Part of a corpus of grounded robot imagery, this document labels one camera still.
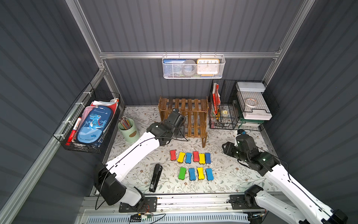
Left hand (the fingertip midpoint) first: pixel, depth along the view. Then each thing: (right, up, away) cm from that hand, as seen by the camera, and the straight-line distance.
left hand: (179, 129), depth 76 cm
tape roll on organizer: (+49, +17, +19) cm, 56 cm away
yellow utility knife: (+30, +8, +35) cm, 47 cm away
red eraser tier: (-5, -18, +15) cm, 24 cm away
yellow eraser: (+14, -20, +13) cm, 28 cm away
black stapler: (-14, -27, +5) cm, 30 cm away
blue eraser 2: (+7, -28, +8) cm, 30 cm away
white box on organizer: (+49, +27, +25) cm, 62 cm away
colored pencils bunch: (-36, +3, +13) cm, 38 cm away
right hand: (+27, -9, 0) cm, 28 cm away
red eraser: (+10, -19, +14) cm, 26 cm away
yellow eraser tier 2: (+12, -27, +6) cm, 30 cm away
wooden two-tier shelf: (+9, +11, +6) cm, 15 cm away
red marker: (-50, 0, -12) cm, 51 cm away
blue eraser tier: (+6, -20, +15) cm, 25 cm away
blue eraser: (+18, -20, +14) cm, 30 cm away
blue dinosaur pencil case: (-40, +3, -12) cm, 41 cm away
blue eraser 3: (+18, -28, +7) cm, 34 cm away
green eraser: (+1, -28, +8) cm, 29 cm away
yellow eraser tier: (+1, -19, +13) cm, 23 cm away
